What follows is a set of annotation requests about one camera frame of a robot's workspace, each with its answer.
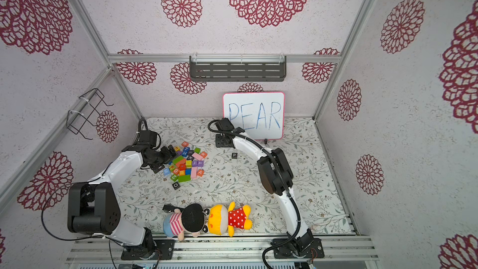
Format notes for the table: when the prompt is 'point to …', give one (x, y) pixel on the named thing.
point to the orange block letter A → (200, 172)
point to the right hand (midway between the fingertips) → (219, 138)
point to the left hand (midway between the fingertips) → (174, 159)
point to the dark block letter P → (234, 155)
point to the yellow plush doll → (221, 220)
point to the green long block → (185, 178)
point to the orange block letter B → (185, 144)
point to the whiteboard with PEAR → (260, 114)
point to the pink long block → (193, 172)
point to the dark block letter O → (176, 185)
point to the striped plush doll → (191, 218)
